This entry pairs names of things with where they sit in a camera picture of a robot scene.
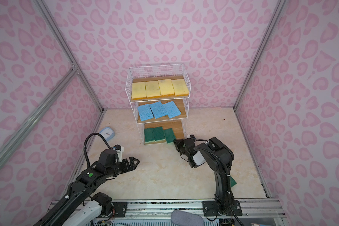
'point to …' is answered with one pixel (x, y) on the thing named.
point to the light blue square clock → (108, 133)
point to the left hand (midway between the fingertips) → (134, 162)
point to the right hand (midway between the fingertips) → (173, 139)
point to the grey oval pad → (179, 218)
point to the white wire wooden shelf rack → (156, 72)
